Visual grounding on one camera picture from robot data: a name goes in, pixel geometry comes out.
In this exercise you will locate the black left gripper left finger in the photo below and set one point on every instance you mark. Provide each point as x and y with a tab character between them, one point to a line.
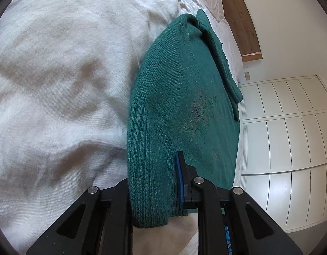
98	222

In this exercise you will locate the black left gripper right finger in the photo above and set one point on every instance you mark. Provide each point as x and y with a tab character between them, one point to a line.
229	221

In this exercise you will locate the green knitted sweater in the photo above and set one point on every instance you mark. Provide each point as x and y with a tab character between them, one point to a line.
184	99

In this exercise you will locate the white wardrobe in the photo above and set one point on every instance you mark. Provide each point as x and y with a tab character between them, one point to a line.
283	156

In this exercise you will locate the white bed duvet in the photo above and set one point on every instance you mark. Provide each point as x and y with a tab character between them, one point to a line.
66	70

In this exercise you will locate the wooden headboard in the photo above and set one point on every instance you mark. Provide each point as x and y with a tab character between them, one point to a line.
243	30

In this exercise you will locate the beige wall switch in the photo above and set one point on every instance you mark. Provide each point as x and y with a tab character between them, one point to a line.
247	76

